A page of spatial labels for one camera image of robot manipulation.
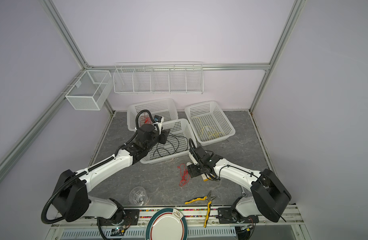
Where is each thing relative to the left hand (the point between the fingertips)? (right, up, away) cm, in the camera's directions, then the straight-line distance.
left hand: (166, 129), depth 82 cm
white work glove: (+22, -29, +4) cm, 36 cm away
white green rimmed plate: (+2, -46, -10) cm, 47 cm away
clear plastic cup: (-15, -36, -2) cm, 39 cm away
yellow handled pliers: (+23, -37, -3) cm, 44 cm away
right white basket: (+28, +4, +30) cm, 41 cm away
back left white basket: (-7, +16, +37) cm, 41 cm away
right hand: (+15, -24, +3) cm, 28 cm away
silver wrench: (+43, -35, -2) cm, 56 cm away
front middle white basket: (+4, -11, +17) cm, 21 cm away
